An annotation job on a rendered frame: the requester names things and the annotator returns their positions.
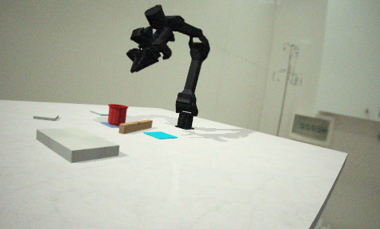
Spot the dark red cup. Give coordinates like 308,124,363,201
108,104,129,127

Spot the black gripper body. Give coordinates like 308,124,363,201
126,33,172,62

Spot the tan wooden bar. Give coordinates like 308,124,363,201
119,119,152,134

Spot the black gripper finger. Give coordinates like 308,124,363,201
135,48,159,72
130,51,142,73

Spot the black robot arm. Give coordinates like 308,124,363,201
131,5,210,130

